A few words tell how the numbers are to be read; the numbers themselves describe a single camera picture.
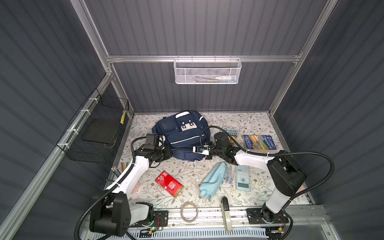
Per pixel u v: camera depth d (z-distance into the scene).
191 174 0.89
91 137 0.70
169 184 0.84
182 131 1.02
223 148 0.69
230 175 0.87
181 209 0.75
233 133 1.05
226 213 0.72
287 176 0.47
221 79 0.91
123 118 0.84
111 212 0.40
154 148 0.66
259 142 0.99
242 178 0.85
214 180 0.82
